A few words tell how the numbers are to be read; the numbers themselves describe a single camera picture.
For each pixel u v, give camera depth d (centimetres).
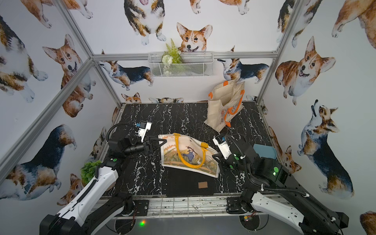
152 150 65
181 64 86
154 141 65
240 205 66
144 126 64
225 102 109
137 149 63
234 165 52
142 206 73
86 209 44
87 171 70
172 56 82
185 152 75
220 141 54
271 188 41
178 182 82
